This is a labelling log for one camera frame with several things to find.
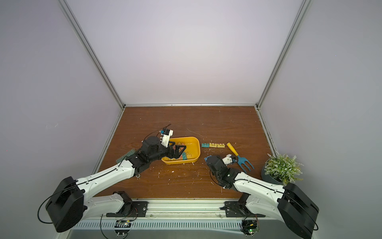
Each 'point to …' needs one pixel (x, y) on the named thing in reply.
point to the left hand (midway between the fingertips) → (182, 145)
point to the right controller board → (249, 227)
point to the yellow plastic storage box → (191, 154)
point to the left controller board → (122, 227)
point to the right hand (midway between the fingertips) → (208, 153)
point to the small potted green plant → (281, 169)
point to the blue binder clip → (206, 158)
